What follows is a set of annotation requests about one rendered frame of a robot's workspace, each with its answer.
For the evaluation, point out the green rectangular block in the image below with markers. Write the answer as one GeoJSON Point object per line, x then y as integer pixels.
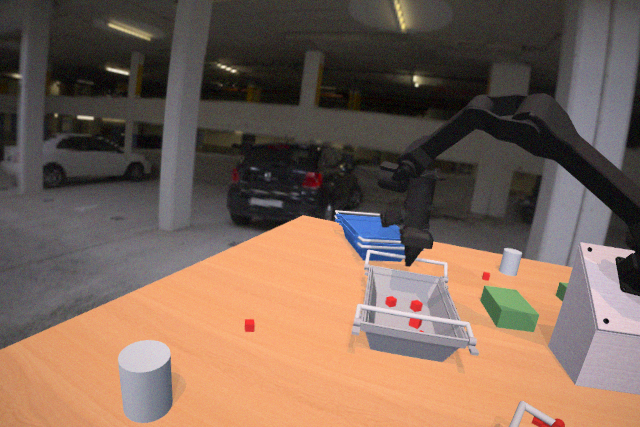
{"type": "Point", "coordinates": [509, 309]}
{"type": "Point", "coordinates": [561, 290]}

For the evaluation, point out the blue plastic tray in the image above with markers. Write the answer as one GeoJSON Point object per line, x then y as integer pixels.
{"type": "Point", "coordinates": [362, 248]}

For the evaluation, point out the grey cylinder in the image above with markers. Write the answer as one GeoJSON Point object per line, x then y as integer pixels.
{"type": "Point", "coordinates": [145, 379]}
{"type": "Point", "coordinates": [510, 262]}

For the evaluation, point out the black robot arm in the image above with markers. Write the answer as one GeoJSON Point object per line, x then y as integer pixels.
{"type": "Point", "coordinates": [542, 127]}

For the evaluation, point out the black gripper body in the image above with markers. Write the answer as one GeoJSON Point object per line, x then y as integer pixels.
{"type": "Point", "coordinates": [419, 215]}

